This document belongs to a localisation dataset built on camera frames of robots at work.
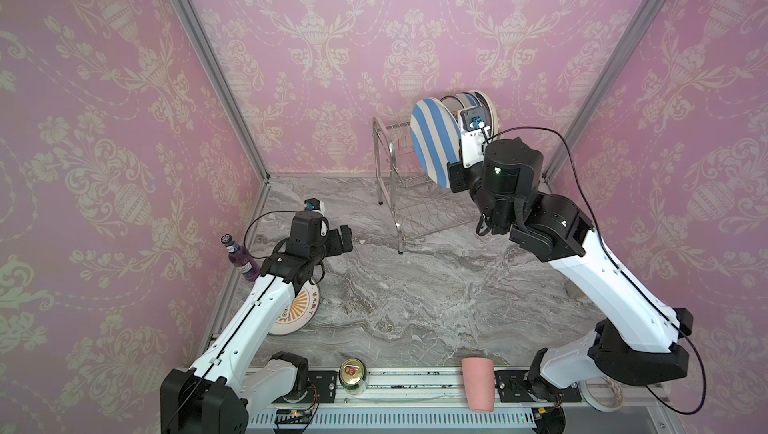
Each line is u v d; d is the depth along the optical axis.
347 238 0.73
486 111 0.75
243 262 0.83
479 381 0.70
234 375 0.41
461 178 0.50
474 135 0.44
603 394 0.74
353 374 0.67
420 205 1.06
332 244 0.72
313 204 0.70
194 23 0.79
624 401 0.71
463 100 0.79
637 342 0.39
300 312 0.86
